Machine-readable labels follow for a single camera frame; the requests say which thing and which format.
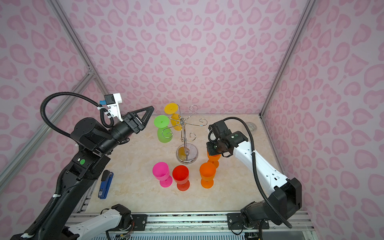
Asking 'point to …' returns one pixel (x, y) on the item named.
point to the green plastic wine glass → (164, 134)
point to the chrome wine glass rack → (186, 153)
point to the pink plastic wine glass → (161, 171)
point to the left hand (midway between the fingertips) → (150, 106)
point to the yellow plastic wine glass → (172, 108)
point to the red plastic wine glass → (180, 174)
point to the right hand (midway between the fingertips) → (210, 148)
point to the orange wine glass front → (214, 159)
